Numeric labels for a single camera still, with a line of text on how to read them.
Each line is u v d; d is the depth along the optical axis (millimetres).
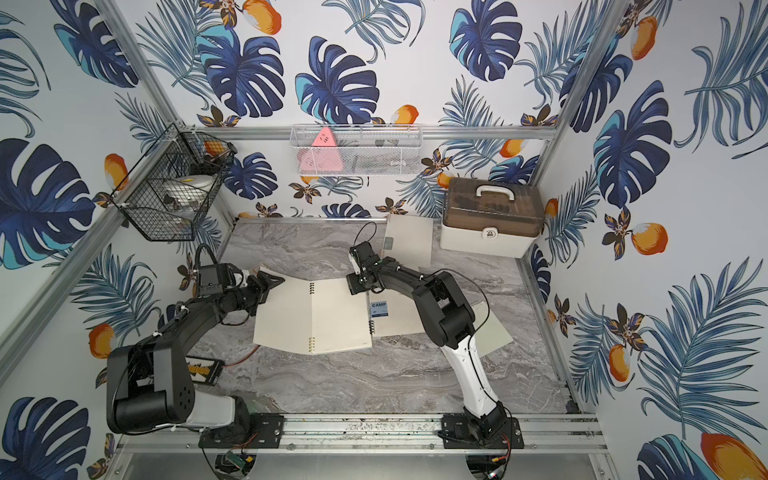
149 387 434
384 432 761
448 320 574
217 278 705
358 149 1008
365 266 811
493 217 988
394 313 955
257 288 791
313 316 950
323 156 900
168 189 797
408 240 1133
